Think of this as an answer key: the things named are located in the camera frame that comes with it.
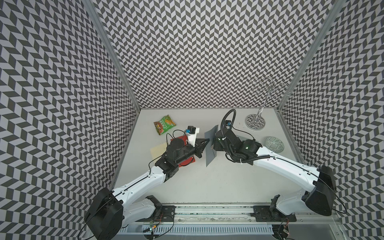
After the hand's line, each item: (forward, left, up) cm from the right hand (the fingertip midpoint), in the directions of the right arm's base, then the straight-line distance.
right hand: (218, 142), depth 78 cm
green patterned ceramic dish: (+8, -39, -17) cm, 43 cm away
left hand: (-2, +5, +4) cm, 7 cm away
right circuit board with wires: (-37, -28, -21) cm, 51 cm away
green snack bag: (+25, +35, -15) cm, 45 cm away
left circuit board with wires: (-36, +30, -19) cm, 51 cm away
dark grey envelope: (-6, +4, -2) cm, 8 cm away
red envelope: (-6, +16, +12) cm, 21 cm away
